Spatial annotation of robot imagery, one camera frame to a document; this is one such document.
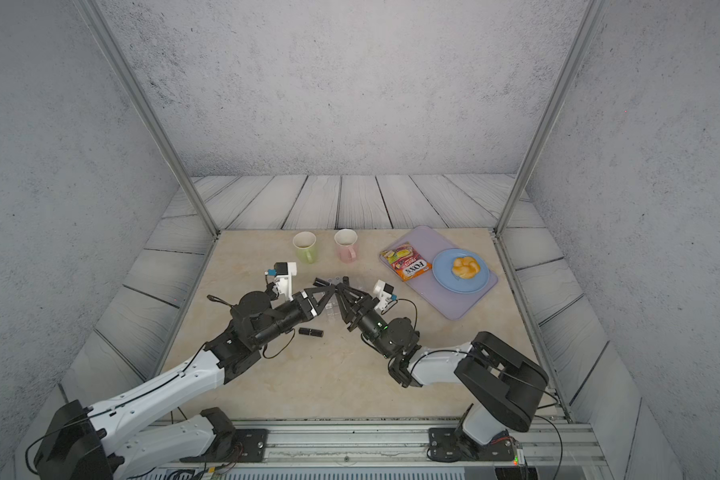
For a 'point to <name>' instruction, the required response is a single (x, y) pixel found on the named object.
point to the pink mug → (347, 242)
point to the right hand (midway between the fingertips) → (335, 291)
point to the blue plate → (442, 269)
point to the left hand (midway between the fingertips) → (337, 293)
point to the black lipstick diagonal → (320, 282)
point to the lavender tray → (428, 244)
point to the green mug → (306, 247)
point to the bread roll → (466, 267)
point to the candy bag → (405, 261)
